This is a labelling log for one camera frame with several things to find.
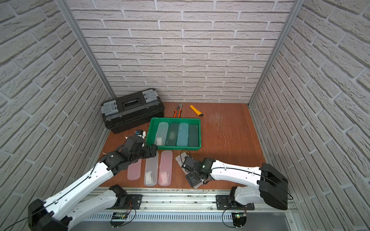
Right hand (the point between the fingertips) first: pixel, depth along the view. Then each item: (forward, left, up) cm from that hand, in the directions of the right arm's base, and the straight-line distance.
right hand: (196, 177), depth 79 cm
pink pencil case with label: (+5, +18, -2) cm, 19 cm away
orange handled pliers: (+52, +12, -2) cm, 53 cm away
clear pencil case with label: (+6, +26, -3) cm, 27 cm away
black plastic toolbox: (+41, +42, +13) cm, 60 cm away
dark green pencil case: (+29, -1, -1) cm, 29 cm away
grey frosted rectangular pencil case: (+10, +9, +2) cm, 13 cm away
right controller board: (-20, -20, -5) cm, 29 cm away
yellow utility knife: (+50, -7, -2) cm, 51 cm away
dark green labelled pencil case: (+31, +14, -2) cm, 34 cm away
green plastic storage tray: (+39, +28, -1) cm, 48 cm away
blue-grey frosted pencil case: (+31, +7, -4) cm, 32 cm away
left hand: (+15, +23, +12) cm, 30 cm away
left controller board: (-15, +42, -6) cm, 44 cm away
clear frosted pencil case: (+32, +22, -2) cm, 39 cm away
